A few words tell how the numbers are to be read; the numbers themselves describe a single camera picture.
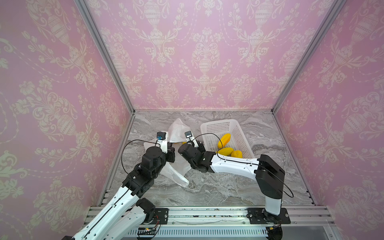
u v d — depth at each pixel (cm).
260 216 73
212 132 105
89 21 74
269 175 52
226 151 92
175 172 71
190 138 71
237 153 90
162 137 60
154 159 54
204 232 78
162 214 75
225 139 98
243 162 51
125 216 57
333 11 70
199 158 63
